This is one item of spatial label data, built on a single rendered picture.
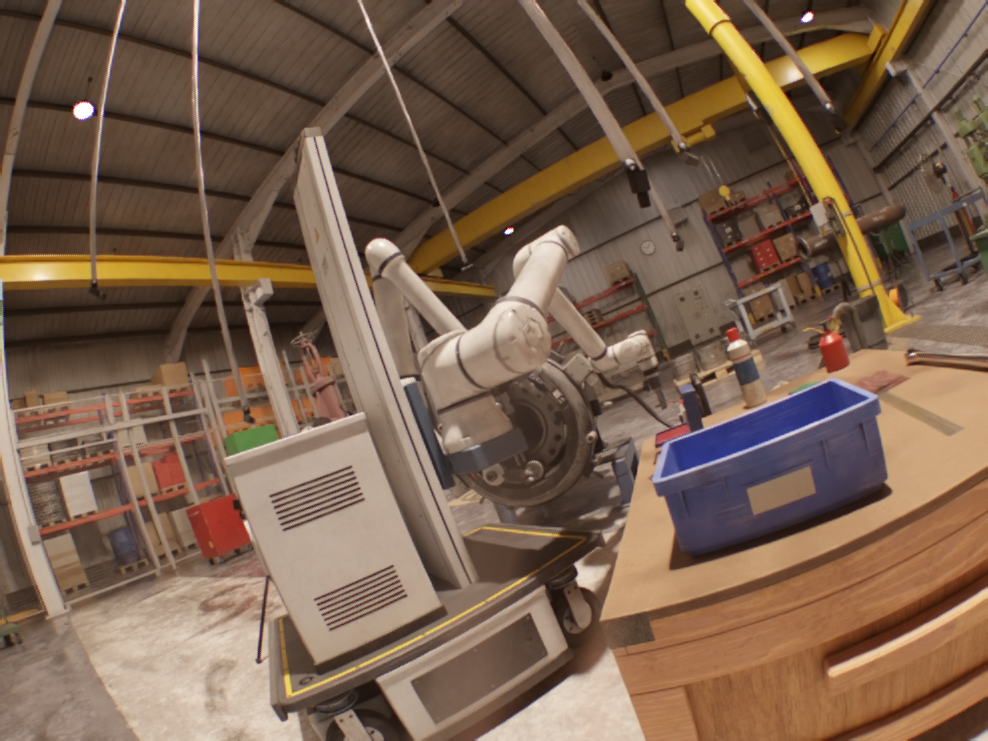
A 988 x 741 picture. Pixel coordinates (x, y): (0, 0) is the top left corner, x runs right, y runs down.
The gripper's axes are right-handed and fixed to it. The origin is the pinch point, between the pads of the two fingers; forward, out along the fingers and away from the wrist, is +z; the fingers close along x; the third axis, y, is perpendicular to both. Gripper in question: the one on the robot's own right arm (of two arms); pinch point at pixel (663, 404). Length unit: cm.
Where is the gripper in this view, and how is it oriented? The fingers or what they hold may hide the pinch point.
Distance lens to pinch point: 201.8
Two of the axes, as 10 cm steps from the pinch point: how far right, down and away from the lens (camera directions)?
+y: -8.6, 3.6, 3.6
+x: -3.6, 0.7, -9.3
